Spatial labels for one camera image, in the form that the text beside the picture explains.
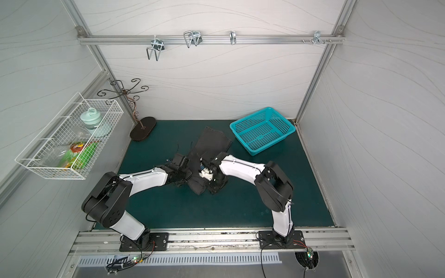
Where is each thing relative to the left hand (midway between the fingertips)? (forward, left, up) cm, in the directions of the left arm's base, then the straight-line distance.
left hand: (192, 175), depth 93 cm
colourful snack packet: (-10, +34, +34) cm, 49 cm away
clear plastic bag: (-10, +44, +32) cm, 55 cm away
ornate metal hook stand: (+36, +36, +3) cm, 51 cm away
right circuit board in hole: (-36, -54, -2) cm, 65 cm away
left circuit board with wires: (-40, +25, 0) cm, 47 cm away
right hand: (-8, -14, +2) cm, 16 cm away
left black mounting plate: (-32, +11, -1) cm, 34 cm away
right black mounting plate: (-30, -37, 0) cm, 48 cm away
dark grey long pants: (+23, -9, 0) cm, 25 cm away
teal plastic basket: (+35, -41, -1) cm, 54 cm away
